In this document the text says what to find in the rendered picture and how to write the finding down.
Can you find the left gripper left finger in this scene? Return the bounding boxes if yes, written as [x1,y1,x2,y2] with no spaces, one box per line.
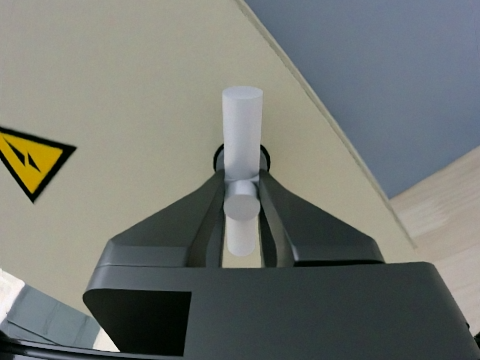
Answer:
[95,169,226,268]

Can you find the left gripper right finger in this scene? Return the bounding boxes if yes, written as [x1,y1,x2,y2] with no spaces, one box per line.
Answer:
[258,169,386,268]

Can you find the blue-grey wall panel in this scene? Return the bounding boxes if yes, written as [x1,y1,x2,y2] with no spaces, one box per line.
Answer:
[245,0,480,201]

